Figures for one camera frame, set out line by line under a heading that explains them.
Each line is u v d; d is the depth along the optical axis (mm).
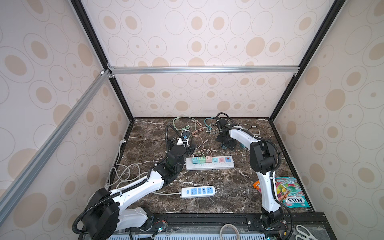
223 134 797
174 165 583
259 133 1124
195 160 894
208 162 916
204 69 947
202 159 894
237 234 700
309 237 700
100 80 816
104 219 396
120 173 897
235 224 733
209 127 1129
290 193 808
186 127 1152
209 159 896
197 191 814
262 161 587
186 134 637
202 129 1131
